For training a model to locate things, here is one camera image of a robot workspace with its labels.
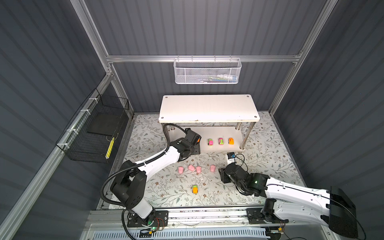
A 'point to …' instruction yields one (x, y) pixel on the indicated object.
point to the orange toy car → (231, 141)
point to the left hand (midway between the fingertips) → (195, 147)
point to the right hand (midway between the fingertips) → (222, 171)
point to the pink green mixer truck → (210, 142)
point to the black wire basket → (95, 134)
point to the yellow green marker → (110, 147)
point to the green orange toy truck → (195, 189)
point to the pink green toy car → (221, 141)
